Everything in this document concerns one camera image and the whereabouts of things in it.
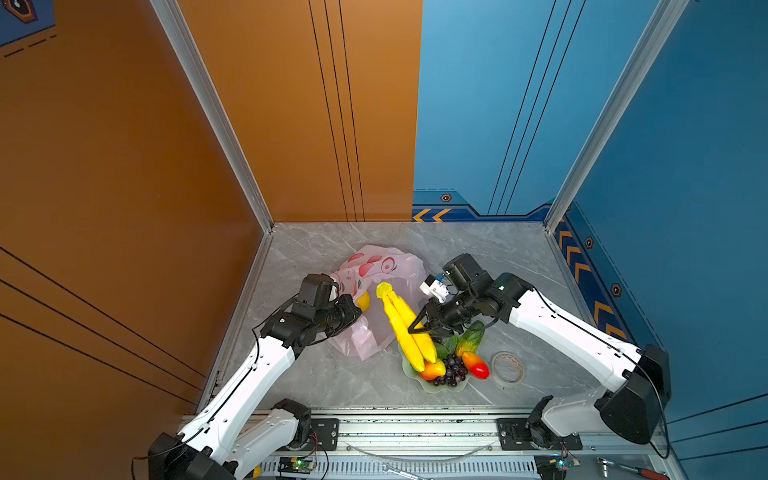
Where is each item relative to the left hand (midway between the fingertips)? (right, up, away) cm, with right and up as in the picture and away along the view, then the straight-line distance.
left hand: (365, 305), depth 78 cm
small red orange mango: (+29, -15, -2) cm, 33 cm away
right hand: (+13, -4, -9) cm, 16 cm away
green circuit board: (-16, -37, -7) cm, 41 cm away
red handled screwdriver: (+65, -36, -10) cm, 75 cm away
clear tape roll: (+40, -19, +7) cm, 45 cm away
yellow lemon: (-2, -2, +14) cm, 14 cm away
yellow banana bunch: (+12, -7, -12) cm, 19 cm away
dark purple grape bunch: (+23, -16, -2) cm, 29 cm away
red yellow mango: (+17, -15, -5) cm, 23 cm away
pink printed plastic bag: (-2, +9, +6) cm, 11 cm away
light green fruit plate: (+18, -21, -2) cm, 28 cm away
